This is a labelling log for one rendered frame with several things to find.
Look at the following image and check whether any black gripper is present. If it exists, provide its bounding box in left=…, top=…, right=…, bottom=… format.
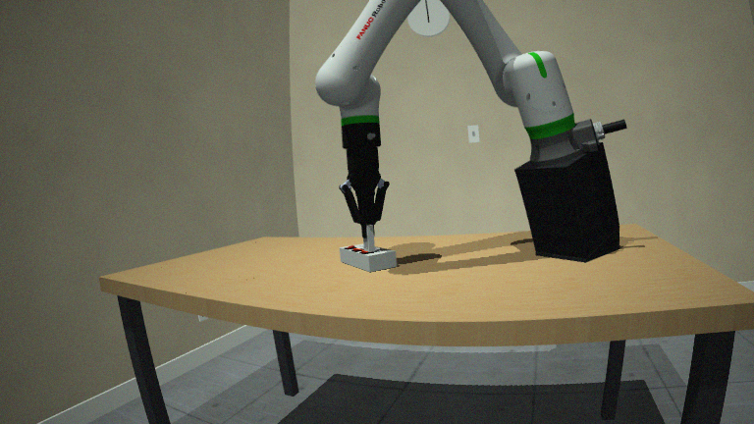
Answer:
left=339, top=147, right=390, bottom=252

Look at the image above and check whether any white power strip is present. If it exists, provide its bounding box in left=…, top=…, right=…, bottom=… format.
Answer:
left=340, top=244, right=397, bottom=272

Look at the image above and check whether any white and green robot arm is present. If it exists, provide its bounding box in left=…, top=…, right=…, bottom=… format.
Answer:
left=315, top=0, right=626, bottom=167

